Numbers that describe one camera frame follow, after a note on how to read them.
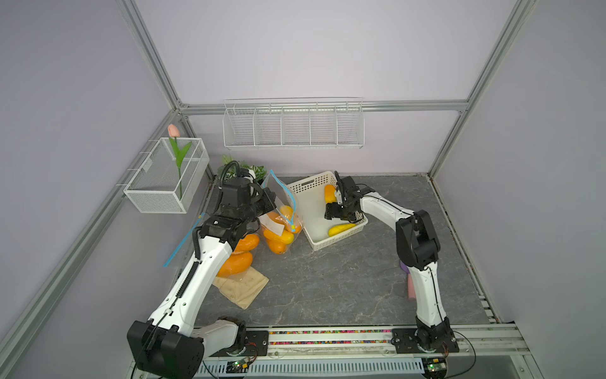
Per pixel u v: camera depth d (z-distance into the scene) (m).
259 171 0.87
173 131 0.79
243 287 0.85
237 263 0.85
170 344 0.37
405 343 0.74
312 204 1.06
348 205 0.77
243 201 0.56
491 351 0.74
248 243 0.87
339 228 0.95
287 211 0.95
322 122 1.08
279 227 0.81
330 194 1.11
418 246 0.57
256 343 0.74
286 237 0.85
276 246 0.89
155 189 0.66
